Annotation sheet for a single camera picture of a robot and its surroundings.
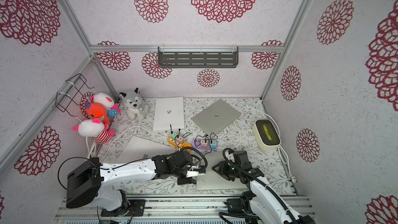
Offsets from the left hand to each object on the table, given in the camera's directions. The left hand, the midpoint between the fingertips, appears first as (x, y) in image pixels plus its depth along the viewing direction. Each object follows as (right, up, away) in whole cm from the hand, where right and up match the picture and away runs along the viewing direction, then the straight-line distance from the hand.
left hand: (193, 175), depth 79 cm
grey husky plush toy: (-36, +36, +18) cm, 54 cm away
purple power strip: (+6, +14, +9) cm, 18 cm away
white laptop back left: (-19, +33, +34) cm, 51 cm away
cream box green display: (+44, +18, +13) cm, 49 cm away
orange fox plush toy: (-56, +33, +10) cm, 66 cm away
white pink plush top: (-56, +41, +15) cm, 71 cm away
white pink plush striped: (-52, +24, +2) cm, 57 cm away
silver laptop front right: (+10, -3, +2) cm, 11 cm away
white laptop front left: (-35, +10, +16) cm, 39 cm away
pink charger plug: (-8, +17, +11) cm, 22 cm away
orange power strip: (-8, +13, +13) cm, 20 cm away
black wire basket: (-63, +38, -3) cm, 74 cm away
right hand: (+11, +2, +3) cm, 11 cm away
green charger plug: (-12, +19, +13) cm, 26 cm away
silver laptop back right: (+16, +29, +30) cm, 45 cm away
